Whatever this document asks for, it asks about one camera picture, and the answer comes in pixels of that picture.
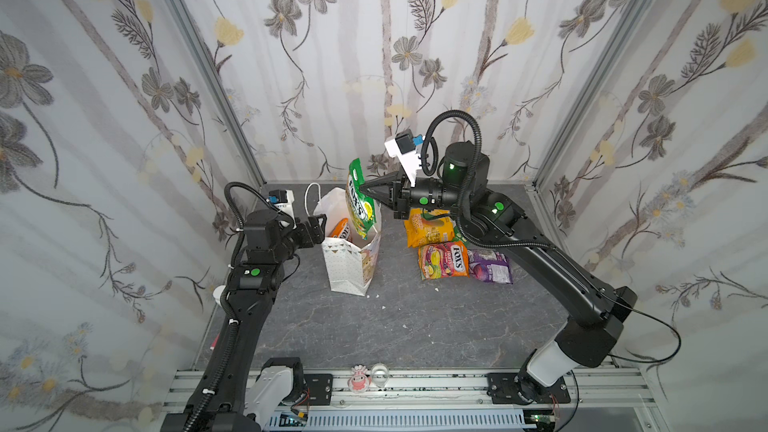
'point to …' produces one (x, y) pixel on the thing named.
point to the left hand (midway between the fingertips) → (309, 209)
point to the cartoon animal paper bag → (352, 263)
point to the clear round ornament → (380, 374)
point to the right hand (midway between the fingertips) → (363, 181)
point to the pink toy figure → (360, 379)
